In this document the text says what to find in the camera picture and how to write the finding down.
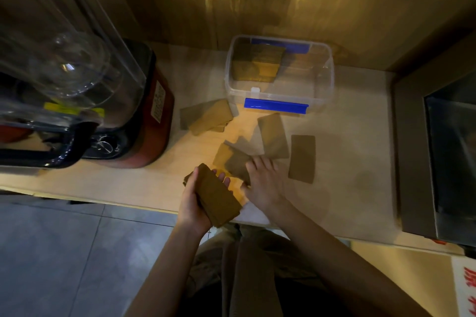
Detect person's right hand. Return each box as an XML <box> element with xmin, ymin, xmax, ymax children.
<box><xmin>239</xmin><ymin>156</ymin><xmax>287</xmax><ymax>214</ymax></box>

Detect person's left hand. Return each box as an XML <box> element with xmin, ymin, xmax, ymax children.
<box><xmin>175</xmin><ymin>168</ymin><xmax>232</xmax><ymax>236</ymax></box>

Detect clear plastic box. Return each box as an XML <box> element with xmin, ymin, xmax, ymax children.
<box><xmin>224</xmin><ymin>34</ymin><xmax>335</xmax><ymax>115</ymax></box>

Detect person's left forearm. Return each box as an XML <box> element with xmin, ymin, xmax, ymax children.
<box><xmin>124</xmin><ymin>216</ymin><xmax>213</xmax><ymax>317</ymax></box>

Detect person's right forearm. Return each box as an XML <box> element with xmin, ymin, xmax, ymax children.
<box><xmin>266</xmin><ymin>198</ymin><xmax>432</xmax><ymax>317</ymax></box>

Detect olive trousers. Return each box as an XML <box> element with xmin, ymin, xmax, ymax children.
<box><xmin>185</xmin><ymin>223</ymin><xmax>335</xmax><ymax>317</ymax></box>

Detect red and black blender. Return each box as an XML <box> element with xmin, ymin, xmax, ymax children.
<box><xmin>80</xmin><ymin>39</ymin><xmax>176</xmax><ymax>169</ymax></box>

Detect light wooden table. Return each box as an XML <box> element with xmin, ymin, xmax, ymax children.
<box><xmin>0</xmin><ymin>41</ymin><xmax>466</xmax><ymax>256</ymax></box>

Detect stainless steel machine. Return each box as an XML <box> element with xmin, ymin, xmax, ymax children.
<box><xmin>394</xmin><ymin>30</ymin><xmax>476</xmax><ymax>249</ymax></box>

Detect light wooden side cabinet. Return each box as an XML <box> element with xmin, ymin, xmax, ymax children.
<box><xmin>349</xmin><ymin>240</ymin><xmax>476</xmax><ymax>317</ymax></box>

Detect clear blender jar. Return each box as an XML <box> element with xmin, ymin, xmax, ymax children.
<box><xmin>0</xmin><ymin>0</ymin><xmax>148</xmax><ymax>169</ymax></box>

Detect white label with red print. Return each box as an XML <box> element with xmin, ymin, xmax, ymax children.
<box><xmin>451</xmin><ymin>255</ymin><xmax>476</xmax><ymax>317</ymax></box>

